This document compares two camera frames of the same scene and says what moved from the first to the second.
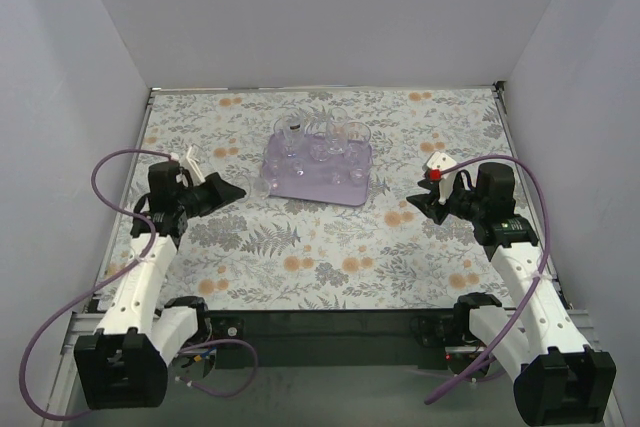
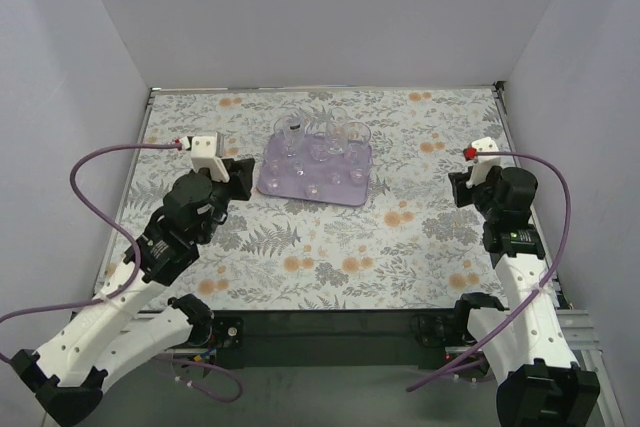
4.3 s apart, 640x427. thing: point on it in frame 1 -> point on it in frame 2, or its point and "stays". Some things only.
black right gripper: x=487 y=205 -> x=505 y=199
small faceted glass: x=254 y=187 -> x=311 y=189
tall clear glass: x=337 y=134 stays
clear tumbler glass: x=319 y=141 stays
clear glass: x=359 y=171 stays
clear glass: x=359 y=148 stays
